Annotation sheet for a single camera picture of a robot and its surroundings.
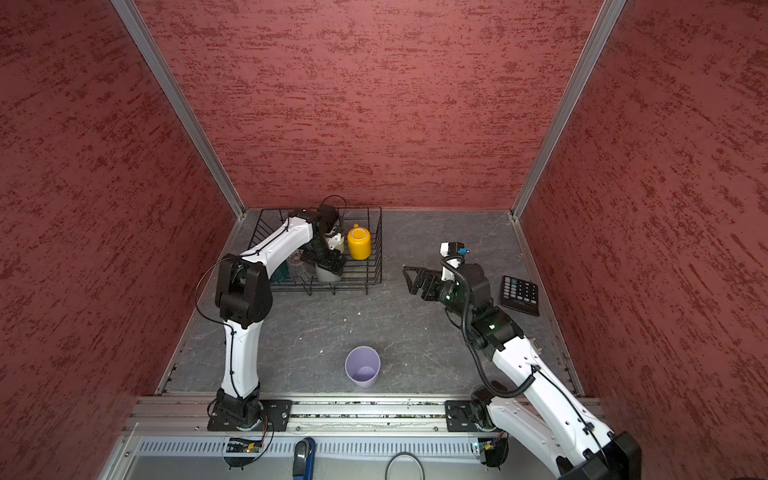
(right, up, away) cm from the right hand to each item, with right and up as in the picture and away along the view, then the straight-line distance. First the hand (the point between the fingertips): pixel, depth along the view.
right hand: (414, 277), depth 74 cm
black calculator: (+36, -9, +20) cm, 42 cm away
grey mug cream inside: (-28, -2, +18) cm, 33 cm away
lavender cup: (-14, -25, +5) cm, 29 cm away
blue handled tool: (-25, -39, -10) cm, 47 cm away
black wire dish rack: (-22, +7, +27) cm, 35 cm away
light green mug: (-23, +8, +22) cm, 33 cm away
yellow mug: (-17, +9, +23) cm, 30 cm away
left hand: (-27, -1, +20) cm, 34 cm away
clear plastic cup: (-36, 0, +20) cm, 41 cm away
